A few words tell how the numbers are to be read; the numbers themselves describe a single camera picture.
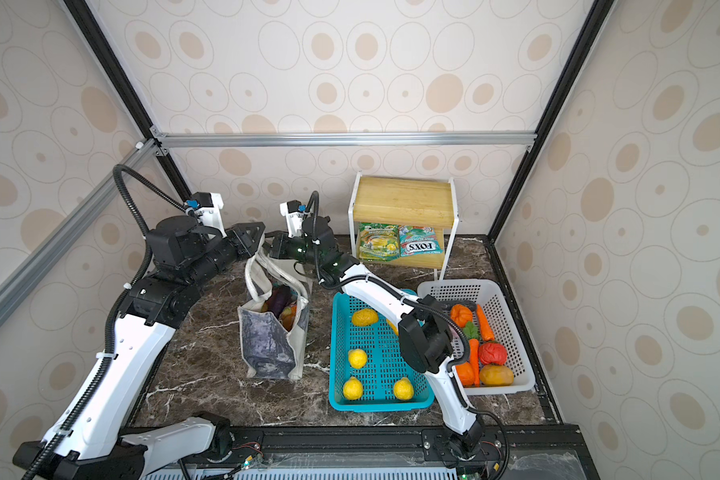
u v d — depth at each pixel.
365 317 0.92
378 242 0.92
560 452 0.73
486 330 0.92
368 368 0.86
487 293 0.94
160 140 0.90
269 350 0.74
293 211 0.71
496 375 0.79
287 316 0.85
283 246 0.69
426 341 0.53
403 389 0.78
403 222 0.81
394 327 0.54
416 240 0.95
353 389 0.78
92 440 0.37
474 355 0.85
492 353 0.83
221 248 0.54
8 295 0.53
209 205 0.55
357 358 0.83
